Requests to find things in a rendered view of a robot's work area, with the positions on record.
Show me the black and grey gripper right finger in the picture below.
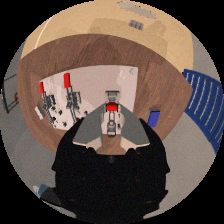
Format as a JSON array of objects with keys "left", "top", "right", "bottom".
[{"left": 117, "top": 103, "right": 170, "bottom": 174}]

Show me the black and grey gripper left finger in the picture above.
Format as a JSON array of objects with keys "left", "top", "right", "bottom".
[{"left": 51, "top": 103, "right": 108, "bottom": 172}]

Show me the black toggle clamp with red handle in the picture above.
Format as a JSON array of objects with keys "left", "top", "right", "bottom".
[{"left": 39, "top": 82, "right": 56, "bottom": 124}]

